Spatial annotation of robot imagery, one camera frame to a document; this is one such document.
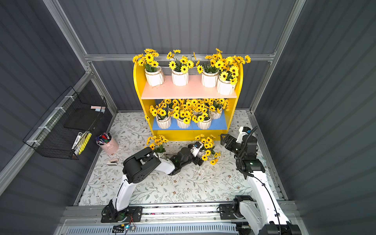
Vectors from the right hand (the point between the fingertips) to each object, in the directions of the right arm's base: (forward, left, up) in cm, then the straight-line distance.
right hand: (229, 137), depth 79 cm
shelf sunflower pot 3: (+11, +13, 0) cm, 17 cm away
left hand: (+1, +14, -17) cm, 22 cm away
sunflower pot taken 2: (-5, +12, -7) cm, 15 cm away
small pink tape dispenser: (-6, +70, -19) cm, 73 cm away
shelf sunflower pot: (+9, +36, +9) cm, 39 cm away
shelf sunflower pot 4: (+21, +5, +4) cm, 22 cm away
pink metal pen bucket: (+2, +72, -9) cm, 73 cm away
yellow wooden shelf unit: (+13, +19, +6) cm, 24 cm away
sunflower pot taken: (+1, +41, -9) cm, 42 cm away
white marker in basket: (-8, +75, +8) cm, 76 cm away
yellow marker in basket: (-10, +71, +7) cm, 72 cm away
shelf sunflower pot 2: (+15, +26, +7) cm, 30 cm away
